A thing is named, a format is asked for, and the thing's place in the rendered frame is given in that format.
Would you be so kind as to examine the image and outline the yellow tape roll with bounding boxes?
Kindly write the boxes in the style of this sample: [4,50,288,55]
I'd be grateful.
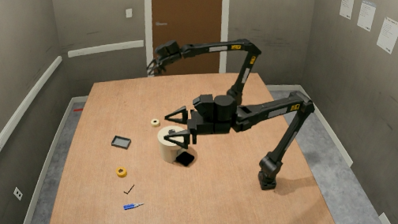
[116,167,126,177]

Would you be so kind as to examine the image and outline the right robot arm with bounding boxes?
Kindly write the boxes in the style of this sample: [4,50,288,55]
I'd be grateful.
[154,39,261,106]

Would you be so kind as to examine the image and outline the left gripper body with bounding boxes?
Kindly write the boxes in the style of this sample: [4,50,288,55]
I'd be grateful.
[186,110,214,145]

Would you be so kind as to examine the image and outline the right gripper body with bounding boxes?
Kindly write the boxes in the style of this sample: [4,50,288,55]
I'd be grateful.
[156,57,173,73]

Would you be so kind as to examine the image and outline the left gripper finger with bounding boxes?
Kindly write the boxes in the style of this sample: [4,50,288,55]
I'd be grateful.
[164,106,186,125]
[163,129,188,150]

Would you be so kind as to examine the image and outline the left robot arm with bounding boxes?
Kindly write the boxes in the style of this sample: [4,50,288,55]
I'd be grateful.
[193,91,315,189]

